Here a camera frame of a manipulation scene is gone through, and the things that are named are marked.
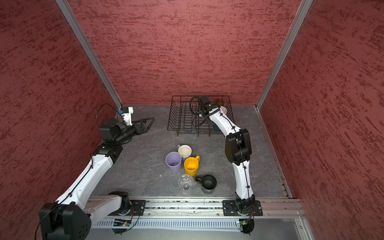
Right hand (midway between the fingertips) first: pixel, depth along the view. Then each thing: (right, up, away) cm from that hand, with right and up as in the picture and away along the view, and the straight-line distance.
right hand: (218, 117), depth 95 cm
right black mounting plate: (+2, -47, -22) cm, 52 cm away
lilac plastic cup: (-28, -25, -11) cm, 39 cm away
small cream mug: (-22, -21, -6) cm, 31 cm away
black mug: (-8, -37, -14) cm, 41 cm away
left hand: (-38, -3, -20) cm, 43 cm away
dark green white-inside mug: (-1, -8, +3) cm, 8 cm away
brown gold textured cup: (+4, +11, +18) cm, 22 cm away
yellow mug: (-18, -29, -8) cm, 35 cm away
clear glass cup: (-21, -37, -14) cm, 45 cm away
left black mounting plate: (-47, -46, -22) cm, 70 cm away
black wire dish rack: (-24, +2, +14) cm, 27 cm away
